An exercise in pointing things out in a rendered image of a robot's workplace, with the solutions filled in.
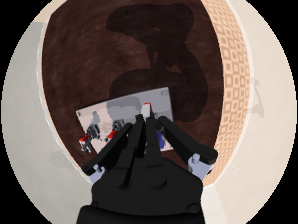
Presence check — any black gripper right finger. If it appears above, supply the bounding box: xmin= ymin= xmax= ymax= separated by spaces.
xmin=145 ymin=103 xmax=218 ymax=190

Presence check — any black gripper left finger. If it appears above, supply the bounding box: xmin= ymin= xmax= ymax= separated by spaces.
xmin=82 ymin=104 xmax=146 ymax=191

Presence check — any grey fixture plate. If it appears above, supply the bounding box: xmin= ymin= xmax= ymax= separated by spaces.
xmin=76 ymin=87 xmax=173 ymax=153

